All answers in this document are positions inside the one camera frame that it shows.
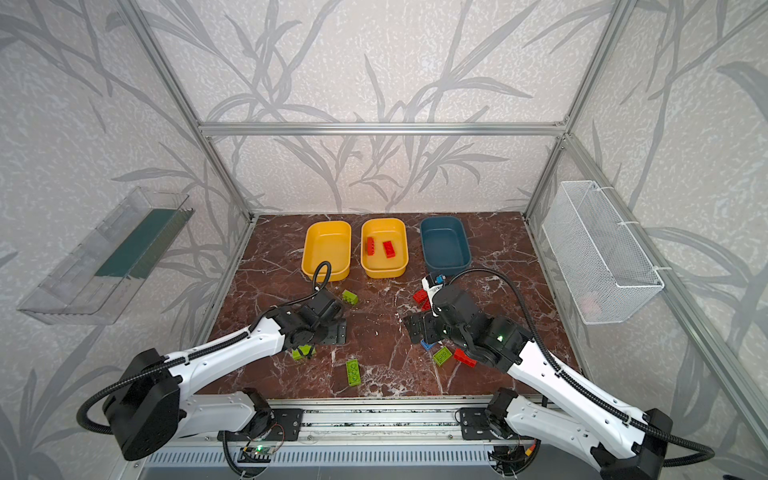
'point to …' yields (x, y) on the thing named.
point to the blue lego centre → (427, 346)
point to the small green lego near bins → (350, 297)
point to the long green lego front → (353, 370)
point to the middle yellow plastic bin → (383, 230)
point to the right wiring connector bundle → (512, 459)
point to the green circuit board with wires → (256, 454)
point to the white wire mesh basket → (608, 277)
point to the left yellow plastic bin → (327, 241)
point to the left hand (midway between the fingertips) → (337, 324)
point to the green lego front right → (441, 356)
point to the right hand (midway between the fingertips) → (420, 306)
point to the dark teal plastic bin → (445, 246)
